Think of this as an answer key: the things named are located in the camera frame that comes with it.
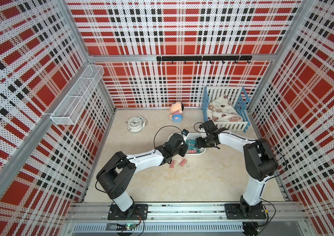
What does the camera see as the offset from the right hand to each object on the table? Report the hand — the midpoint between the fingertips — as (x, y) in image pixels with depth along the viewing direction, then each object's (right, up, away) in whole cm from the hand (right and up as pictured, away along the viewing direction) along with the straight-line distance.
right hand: (201, 143), depth 95 cm
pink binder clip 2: (-12, -11, -5) cm, 17 cm away
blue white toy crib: (+34, +32, +19) cm, 50 cm away
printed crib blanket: (+19, +24, +22) cm, 38 cm away
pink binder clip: (-19, -12, -6) cm, 24 cm away
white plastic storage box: (-6, 0, +3) cm, 7 cm away
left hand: (-10, +1, -5) cm, 12 cm away
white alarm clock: (-46, +13, +10) cm, 48 cm away
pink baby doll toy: (-16, +24, +16) cm, 33 cm away
